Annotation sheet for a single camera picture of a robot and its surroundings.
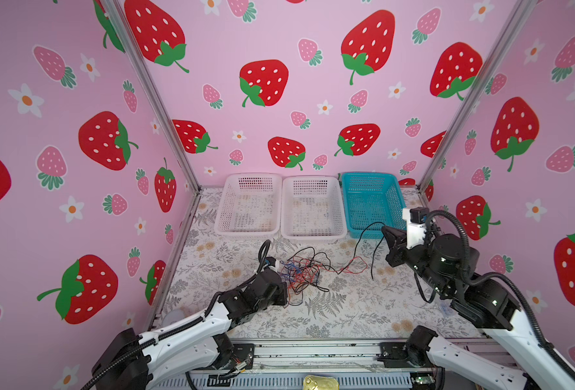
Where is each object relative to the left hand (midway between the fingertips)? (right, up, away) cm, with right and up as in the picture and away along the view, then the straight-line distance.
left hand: (291, 288), depth 81 cm
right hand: (+24, +21, -20) cm, 38 cm away
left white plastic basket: (-20, +29, +32) cm, 48 cm away
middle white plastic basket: (+9, +27, +30) cm, 42 cm away
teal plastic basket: (+40, +32, +37) cm, 63 cm away
